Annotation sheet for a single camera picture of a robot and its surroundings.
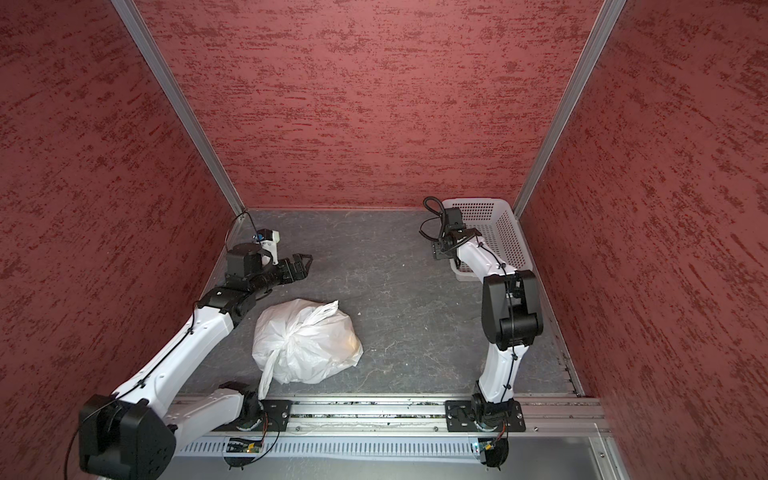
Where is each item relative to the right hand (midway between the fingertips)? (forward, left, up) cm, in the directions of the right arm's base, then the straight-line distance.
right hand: (445, 252), depth 98 cm
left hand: (-11, +44, +10) cm, 47 cm away
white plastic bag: (-30, +42, +5) cm, 52 cm away
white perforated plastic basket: (+16, -24, -6) cm, 29 cm away
